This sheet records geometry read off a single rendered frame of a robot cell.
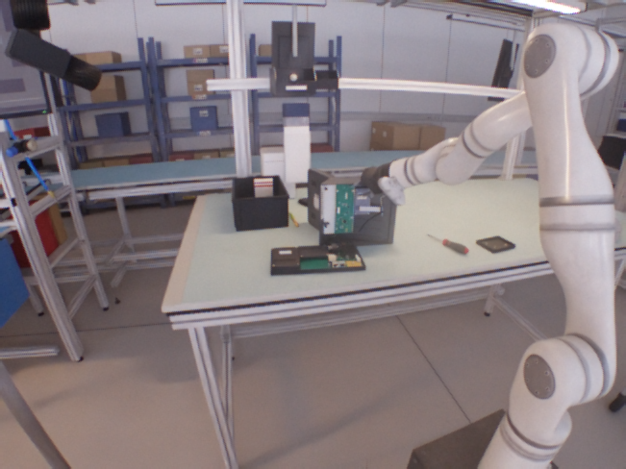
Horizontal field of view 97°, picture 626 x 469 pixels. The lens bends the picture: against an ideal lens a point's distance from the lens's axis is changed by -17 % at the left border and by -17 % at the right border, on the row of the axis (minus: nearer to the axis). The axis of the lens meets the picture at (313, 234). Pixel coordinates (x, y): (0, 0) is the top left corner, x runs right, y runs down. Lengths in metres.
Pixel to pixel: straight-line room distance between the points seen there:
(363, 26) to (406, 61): 0.87
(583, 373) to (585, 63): 0.38
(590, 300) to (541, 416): 0.17
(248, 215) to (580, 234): 0.96
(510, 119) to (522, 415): 0.46
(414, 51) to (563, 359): 5.41
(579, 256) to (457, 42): 5.74
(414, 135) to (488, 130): 3.97
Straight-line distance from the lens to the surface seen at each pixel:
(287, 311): 0.87
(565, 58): 0.50
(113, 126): 4.81
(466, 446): 0.77
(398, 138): 4.48
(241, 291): 0.85
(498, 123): 0.63
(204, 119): 4.52
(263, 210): 1.16
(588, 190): 0.48
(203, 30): 5.06
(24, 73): 1.63
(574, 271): 0.50
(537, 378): 0.52
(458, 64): 6.12
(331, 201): 1.00
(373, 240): 1.09
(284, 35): 2.76
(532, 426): 0.57
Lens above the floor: 1.47
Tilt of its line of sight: 24 degrees down
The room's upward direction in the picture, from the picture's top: straight up
